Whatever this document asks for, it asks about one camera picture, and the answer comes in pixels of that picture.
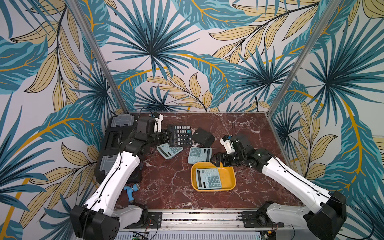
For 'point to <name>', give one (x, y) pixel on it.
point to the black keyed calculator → (180, 135)
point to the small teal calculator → (168, 151)
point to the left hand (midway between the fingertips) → (171, 135)
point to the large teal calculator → (208, 178)
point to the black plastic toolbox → (120, 127)
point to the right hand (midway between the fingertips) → (216, 159)
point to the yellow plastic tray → (227, 175)
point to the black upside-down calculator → (203, 137)
